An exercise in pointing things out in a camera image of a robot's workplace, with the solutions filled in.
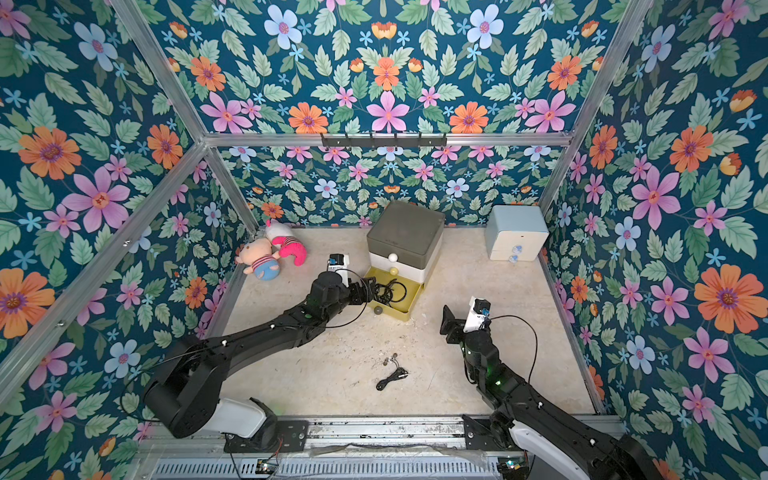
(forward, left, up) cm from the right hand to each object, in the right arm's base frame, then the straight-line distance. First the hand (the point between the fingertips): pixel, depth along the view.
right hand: (457, 308), depth 81 cm
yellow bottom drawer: (+5, +16, -9) cm, 19 cm away
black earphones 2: (+11, +23, -10) cm, 28 cm away
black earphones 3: (-14, +16, -13) cm, 25 cm away
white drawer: (+15, +17, -2) cm, 23 cm away
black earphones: (+12, +21, -12) cm, 27 cm away
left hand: (+9, +26, +2) cm, 27 cm away
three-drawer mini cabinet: (+19, +15, +7) cm, 25 cm away
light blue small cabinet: (+29, -21, 0) cm, 36 cm away
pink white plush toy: (+28, +59, -4) cm, 66 cm away
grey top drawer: (+16, +17, +5) cm, 24 cm away
